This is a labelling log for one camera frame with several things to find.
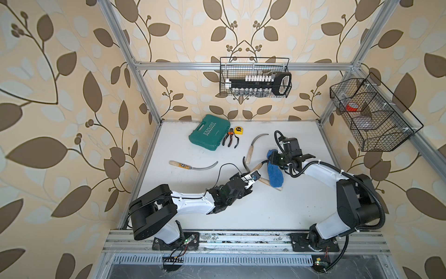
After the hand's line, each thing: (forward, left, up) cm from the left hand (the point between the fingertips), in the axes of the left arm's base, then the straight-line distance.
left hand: (247, 171), depth 81 cm
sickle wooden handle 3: (+4, -5, -4) cm, 8 cm away
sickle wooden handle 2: (+18, -3, -12) cm, 22 cm away
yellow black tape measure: (+37, +3, -12) cm, 39 cm away
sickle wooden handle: (+10, +34, -13) cm, 37 cm away
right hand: (+12, -13, -5) cm, 18 cm away
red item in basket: (+23, -49, +21) cm, 58 cm away
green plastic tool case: (+32, +21, -8) cm, 39 cm away
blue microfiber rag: (+1, -14, -3) cm, 14 cm away
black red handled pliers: (+35, +8, -12) cm, 38 cm away
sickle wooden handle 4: (-1, -11, -11) cm, 16 cm away
